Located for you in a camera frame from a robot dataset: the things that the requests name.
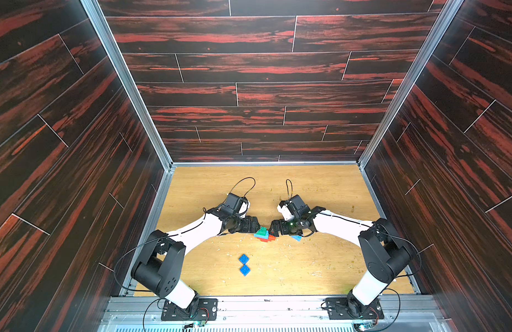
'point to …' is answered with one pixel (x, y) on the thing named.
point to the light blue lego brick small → (297, 237)
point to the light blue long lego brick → (265, 236)
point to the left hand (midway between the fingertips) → (254, 227)
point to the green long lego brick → (262, 231)
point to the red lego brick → (270, 238)
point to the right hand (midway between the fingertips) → (280, 228)
